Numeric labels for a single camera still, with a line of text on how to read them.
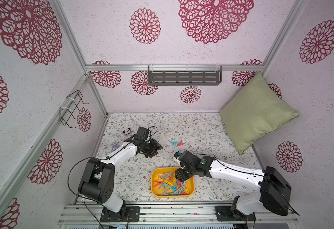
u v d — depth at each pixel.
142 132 0.71
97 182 0.44
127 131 1.06
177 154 0.75
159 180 0.85
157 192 0.82
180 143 1.03
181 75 0.93
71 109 0.78
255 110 0.86
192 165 0.62
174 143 1.01
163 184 0.83
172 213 0.76
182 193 0.80
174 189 0.81
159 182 0.83
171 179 0.84
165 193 0.80
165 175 0.85
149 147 0.78
